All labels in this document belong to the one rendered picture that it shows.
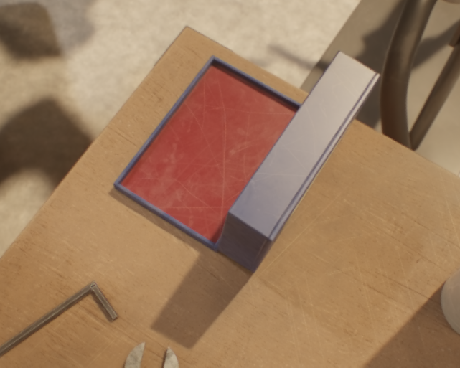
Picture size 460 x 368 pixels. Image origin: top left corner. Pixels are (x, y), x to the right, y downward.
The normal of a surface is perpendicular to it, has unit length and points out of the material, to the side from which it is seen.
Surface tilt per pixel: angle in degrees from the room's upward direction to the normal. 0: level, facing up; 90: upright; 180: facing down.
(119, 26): 0
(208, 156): 0
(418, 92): 0
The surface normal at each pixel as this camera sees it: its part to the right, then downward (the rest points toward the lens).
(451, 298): -1.00, 0.07
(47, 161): 0.00, -0.39
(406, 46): 0.00, 0.21
